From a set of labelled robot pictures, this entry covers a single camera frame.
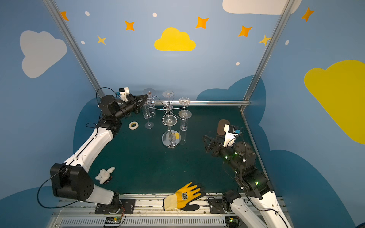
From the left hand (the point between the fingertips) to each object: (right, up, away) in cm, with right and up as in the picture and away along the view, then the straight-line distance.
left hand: (147, 94), depth 71 cm
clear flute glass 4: (+11, -25, +16) cm, 32 cm away
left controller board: (-19, -67, +2) cm, 69 cm away
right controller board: (+45, -67, +2) cm, 80 cm away
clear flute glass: (+1, -9, +1) cm, 9 cm away
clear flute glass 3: (+20, -10, +3) cm, 22 cm away
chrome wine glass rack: (+13, -8, +6) cm, 16 cm away
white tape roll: (-20, -19, +36) cm, 45 cm away
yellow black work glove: (+18, -56, +4) cm, 59 cm away
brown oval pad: (+46, -16, +31) cm, 58 cm away
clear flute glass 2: (+19, -2, +11) cm, 22 cm away
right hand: (+32, -20, -7) cm, 38 cm away
